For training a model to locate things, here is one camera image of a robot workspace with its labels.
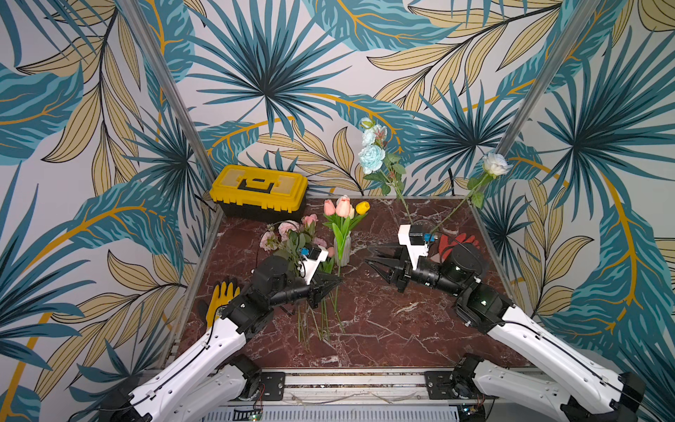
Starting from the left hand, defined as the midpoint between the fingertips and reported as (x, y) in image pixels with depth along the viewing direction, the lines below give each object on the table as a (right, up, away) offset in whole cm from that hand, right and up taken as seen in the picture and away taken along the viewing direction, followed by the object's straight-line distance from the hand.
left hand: (339, 284), depth 68 cm
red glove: (+42, +7, +36) cm, 56 cm away
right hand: (+6, +9, -10) cm, 15 cm away
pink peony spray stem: (-16, +11, +26) cm, 32 cm away
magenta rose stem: (-11, +17, +30) cm, 36 cm away
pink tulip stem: (-5, -15, +18) cm, 24 cm away
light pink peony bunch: (-27, +9, +31) cm, 42 cm away
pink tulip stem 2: (-3, +3, +29) cm, 30 cm away
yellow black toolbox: (-29, +27, +30) cm, 50 cm away
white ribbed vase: (+3, +5, +30) cm, 30 cm away
